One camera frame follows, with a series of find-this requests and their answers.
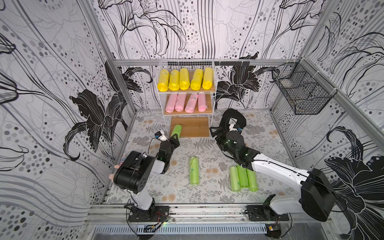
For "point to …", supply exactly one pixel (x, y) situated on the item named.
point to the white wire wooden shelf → (196, 124)
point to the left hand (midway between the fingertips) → (178, 136)
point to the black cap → (241, 122)
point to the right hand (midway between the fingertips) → (212, 131)
